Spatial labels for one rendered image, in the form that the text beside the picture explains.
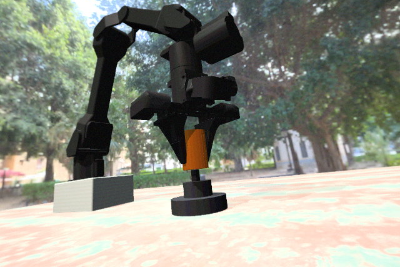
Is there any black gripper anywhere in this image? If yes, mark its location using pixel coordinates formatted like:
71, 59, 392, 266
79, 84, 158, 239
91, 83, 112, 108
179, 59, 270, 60
130, 66, 240, 164

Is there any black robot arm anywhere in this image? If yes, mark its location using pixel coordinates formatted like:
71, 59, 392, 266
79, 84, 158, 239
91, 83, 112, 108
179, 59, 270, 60
66, 3, 244, 182

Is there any orange knob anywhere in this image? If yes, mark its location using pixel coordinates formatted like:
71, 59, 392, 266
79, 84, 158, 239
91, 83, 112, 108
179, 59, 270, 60
182, 129, 209, 171

